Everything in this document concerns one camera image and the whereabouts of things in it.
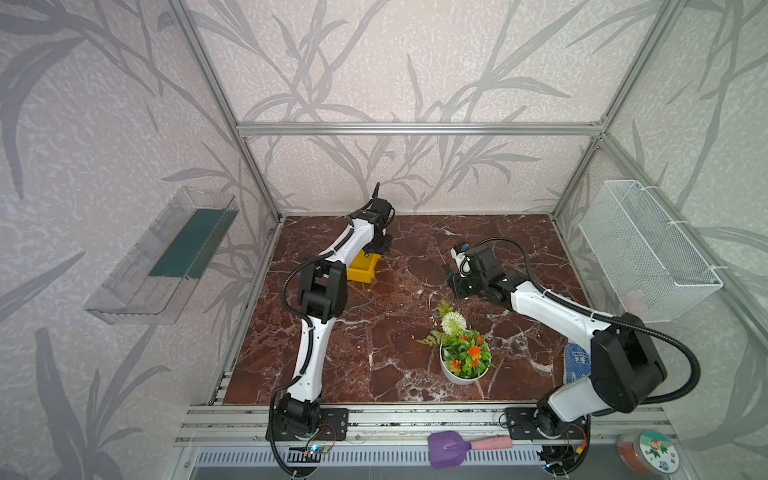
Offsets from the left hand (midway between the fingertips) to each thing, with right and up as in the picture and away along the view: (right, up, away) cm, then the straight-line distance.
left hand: (384, 239), depth 103 cm
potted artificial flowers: (+21, -27, -35) cm, 49 cm away
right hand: (+22, -10, -14) cm, 27 cm away
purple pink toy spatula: (+17, -49, -34) cm, 62 cm away
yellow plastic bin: (-7, -9, -7) cm, 14 cm away
